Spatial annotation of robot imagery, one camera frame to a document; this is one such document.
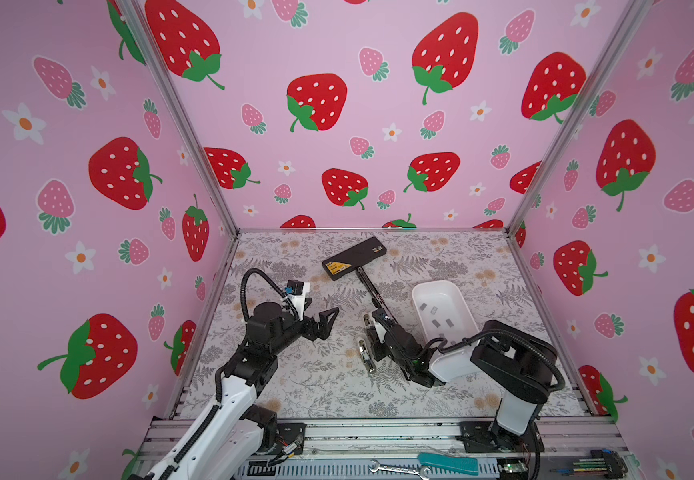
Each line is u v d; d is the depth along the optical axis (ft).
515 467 2.30
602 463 2.26
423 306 3.24
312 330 2.21
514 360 1.63
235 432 1.96
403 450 2.40
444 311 3.24
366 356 2.82
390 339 2.19
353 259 3.64
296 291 2.13
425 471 2.29
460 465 2.32
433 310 3.22
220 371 1.80
